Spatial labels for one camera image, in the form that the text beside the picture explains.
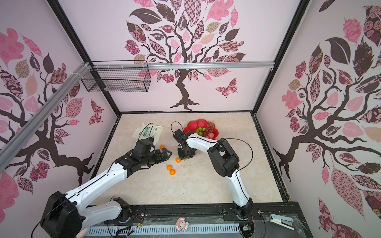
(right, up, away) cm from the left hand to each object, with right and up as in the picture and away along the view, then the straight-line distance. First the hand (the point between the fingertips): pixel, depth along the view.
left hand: (166, 158), depth 81 cm
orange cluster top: (0, -8, +8) cm, 11 cm away
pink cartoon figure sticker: (+10, -29, -13) cm, 33 cm away
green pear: (+18, +14, +26) cm, 34 cm away
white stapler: (+59, -28, -11) cm, 66 cm away
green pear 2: (+23, +15, +25) cm, 37 cm away
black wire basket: (-35, +51, +14) cm, 63 cm away
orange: (+11, -3, +8) cm, 13 cm away
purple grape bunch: (+27, +17, +22) cm, 38 cm away
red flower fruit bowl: (+15, +18, +26) cm, 35 cm away
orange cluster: (+5, -4, +11) cm, 13 cm away
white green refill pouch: (-21, +14, +26) cm, 36 cm away
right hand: (+9, -1, +14) cm, 16 cm away
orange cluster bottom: (+3, -10, +6) cm, 12 cm away
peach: (+27, +11, +19) cm, 35 cm away
